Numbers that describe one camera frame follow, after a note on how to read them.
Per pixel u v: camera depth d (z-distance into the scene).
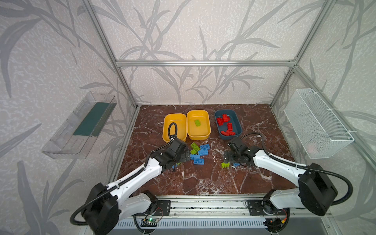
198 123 1.09
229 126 1.07
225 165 0.87
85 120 0.71
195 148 0.94
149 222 0.72
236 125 1.05
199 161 0.89
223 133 1.00
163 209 0.73
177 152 0.63
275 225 0.73
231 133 1.02
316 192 0.42
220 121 1.08
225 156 0.80
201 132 1.02
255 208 0.73
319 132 0.64
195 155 0.91
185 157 0.74
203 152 0.93
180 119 1.08
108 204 0.39
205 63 0.96
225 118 1.08
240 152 0.65
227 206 0.75
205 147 0.96
